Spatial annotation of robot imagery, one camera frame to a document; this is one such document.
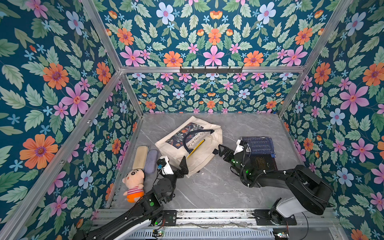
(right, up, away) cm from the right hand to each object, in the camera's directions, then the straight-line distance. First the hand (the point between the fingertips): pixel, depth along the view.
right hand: (225, 145), depth 86 cm
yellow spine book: (-18, -3, +12) cm, 22 cm away
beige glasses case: (-53, -8, +6) cm, 54 cm away
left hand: (-25, -5, -12) cm, 28 cm away
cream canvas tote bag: (-19, +3, +2) cm, 19 cm away
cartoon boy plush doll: (-50, -18, -8) cm, 54 cm away
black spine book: (+23, -10, +2) cm, 25 cm away
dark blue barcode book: (+24, -1, +9) cm, 26 cm away
